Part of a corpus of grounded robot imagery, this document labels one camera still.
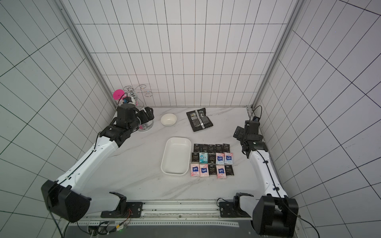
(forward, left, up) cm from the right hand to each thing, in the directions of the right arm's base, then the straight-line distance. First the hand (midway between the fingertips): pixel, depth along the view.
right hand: (241, 130), depth 83 cm
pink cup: (+14, +75, +12) cm, 77 cm away
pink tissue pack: (-19, +21, -15) cm, 32 cm away
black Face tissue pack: (-4, +25, -16) cm, 30 cm away
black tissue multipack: (+20, +25, -16) cm, 36 cm away
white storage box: (-11, +38, -15) cm, 42 cm away
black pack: (-11, +16, -16) cm, 25 cm away
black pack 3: (-17, +6, -16) cm, 25 cm away
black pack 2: (-18, +16, -16) cm, 29 cm away
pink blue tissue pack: (-19, +26, -15) cm, 36 cm away
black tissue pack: (-4, +21, -16) cm, 26 cm away
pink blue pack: (-19, +11, -15) cm, 27 cm away
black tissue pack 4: (-4, +7, -15) cm, 17 cm away
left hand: (0, +54, +10) cm, 55 cm away
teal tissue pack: (-11, +21, -16) cm, 28 cm away
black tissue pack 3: (-4, +11, -15) cm, 19 cm away
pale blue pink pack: (-11, +6, -15) cm, 19 cm away
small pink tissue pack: (-11, +11, -15) cm, 22 cm away
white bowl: (+17, +47, -13) cm, 52 cm away
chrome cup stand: (+17, +65, +12) cm, 68 cm away
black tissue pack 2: (-5, +16, -15) cm, 23 cm away
